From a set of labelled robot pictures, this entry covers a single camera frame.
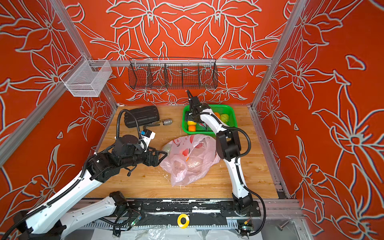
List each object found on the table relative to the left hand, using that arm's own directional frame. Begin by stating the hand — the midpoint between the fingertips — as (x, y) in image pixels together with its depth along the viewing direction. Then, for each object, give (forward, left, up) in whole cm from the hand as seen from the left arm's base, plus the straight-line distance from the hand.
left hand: (161, 150), depth 68 cm
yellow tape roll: (-26, -13, -23) cm, 37 cm away
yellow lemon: (+32, -11, -17) cm, 38 cm away
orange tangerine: (+27, -12, -17) cm, 35 cm away
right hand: (+36, -12, -14) cm, 40 cm away
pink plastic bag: (+4, -12, -12) cm, 17 cm away
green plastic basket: (+31, -19, -22) cm, 42 cm away
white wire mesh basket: (+43, +55, +9) cm, 70 cm away
